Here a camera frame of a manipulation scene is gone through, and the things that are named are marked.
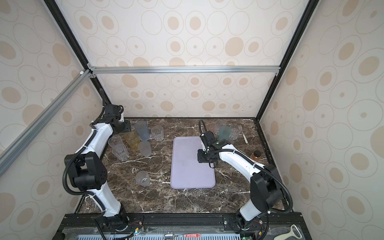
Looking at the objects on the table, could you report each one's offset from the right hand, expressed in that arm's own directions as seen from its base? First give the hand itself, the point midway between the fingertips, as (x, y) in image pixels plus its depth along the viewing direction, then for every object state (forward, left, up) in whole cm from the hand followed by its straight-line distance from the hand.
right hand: (200, 158), depth 86 cm
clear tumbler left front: (+10, +52, -7) cm, 53 cm away
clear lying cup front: (-8, +34, -8) cm, 36 cm away
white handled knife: (+21, -33, -10) cm, 40 cm away
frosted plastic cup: (+12, +37, -6) cm, 39 cm away
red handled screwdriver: (-36, +5, -9) cm, 37 cm away
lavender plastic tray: (-4, +9, -9) cm, 13 cm away
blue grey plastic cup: (+34, +45, -11) cm, 57 cm away
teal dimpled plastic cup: (+24, -18, -6) cm, 31 cm away
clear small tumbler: (+26, +30, -7) cm, 40 cm away
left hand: (+19, +43, +11) cm, 48 cm away
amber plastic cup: (+15, +44, 0) cm, 46 cm away
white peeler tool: (-36, -42, -10) cm, 56 cm away
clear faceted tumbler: (+33, -15, -7) cm, 37 cm away
